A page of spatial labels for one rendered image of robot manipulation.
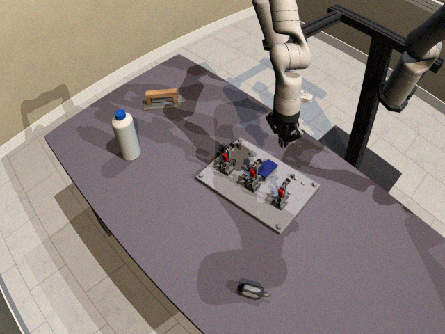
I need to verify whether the toggle clamp with red handle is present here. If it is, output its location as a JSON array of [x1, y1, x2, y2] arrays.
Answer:
[[273, 178, 291, 210], [219, 143, 234, 176], [245, 159, 262, 193]]

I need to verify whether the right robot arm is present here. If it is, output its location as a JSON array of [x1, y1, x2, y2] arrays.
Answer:
[[252, 0, 313, 116]]

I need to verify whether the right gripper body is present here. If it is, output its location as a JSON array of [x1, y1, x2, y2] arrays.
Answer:
[[272, 107, 300, 133]]

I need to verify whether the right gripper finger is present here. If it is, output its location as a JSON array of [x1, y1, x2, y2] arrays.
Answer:
[[281, 124, 305, 148], [266, 113, 283, 147]]

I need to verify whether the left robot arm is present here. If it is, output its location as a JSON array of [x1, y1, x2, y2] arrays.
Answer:
[[382, 3, 445, 106]]

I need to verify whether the white bottle with blue cap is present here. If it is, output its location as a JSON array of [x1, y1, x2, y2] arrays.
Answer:
[[111, 109, 141, 161]]

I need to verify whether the blue flat rectangular block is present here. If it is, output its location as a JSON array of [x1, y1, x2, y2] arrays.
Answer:
[[258, 159, 277, 181]]

